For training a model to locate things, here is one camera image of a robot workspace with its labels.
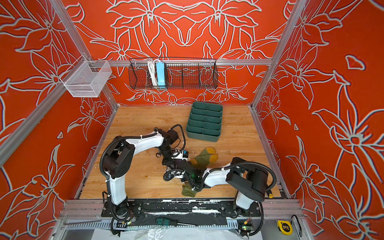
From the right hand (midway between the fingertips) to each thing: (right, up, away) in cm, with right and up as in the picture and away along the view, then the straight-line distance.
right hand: (178, 163), depth 87 cm
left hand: (-2, -1, 0) cm, 3 cm away
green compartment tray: (+17, +25, +14) cm, 33 cm away
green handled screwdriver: (-4, -22, -19) cm, 29 cm away
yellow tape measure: (+51, -23, -20) cm, 59 cm away
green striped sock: (+18, +3, +4) cm, 18 cm away
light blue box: (-11, +54, +3) cm, 55 cm away
